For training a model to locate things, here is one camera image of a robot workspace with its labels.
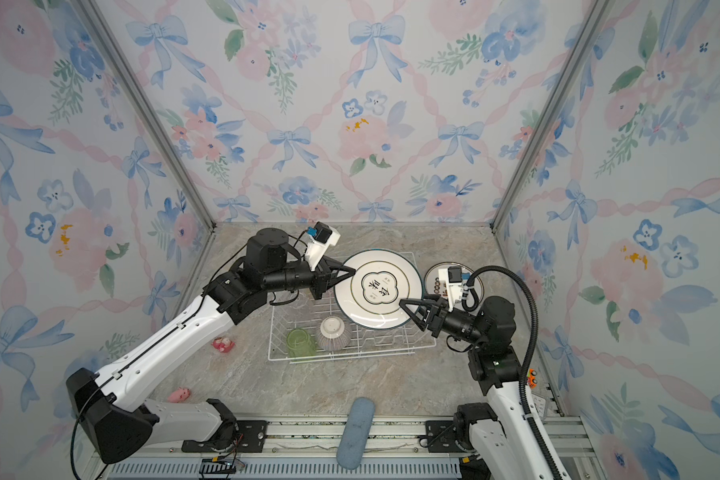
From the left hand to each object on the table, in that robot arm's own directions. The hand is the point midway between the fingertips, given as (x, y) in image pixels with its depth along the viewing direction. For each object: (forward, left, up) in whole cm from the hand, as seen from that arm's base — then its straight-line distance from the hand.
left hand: (352, 267), depth 65 cm
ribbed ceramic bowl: (-3, +6, -28) cm, 29 cm away
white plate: (-4, -4, -6) cm, 8 cm away
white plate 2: (-3, -18, -2) cm, 18 cm away
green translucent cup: (-6, +15, -28) cm, 32 cm away
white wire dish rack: (+3, +17, -25) cm, 30 cm away
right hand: (-5, -11, -6) cm, 14 cm away
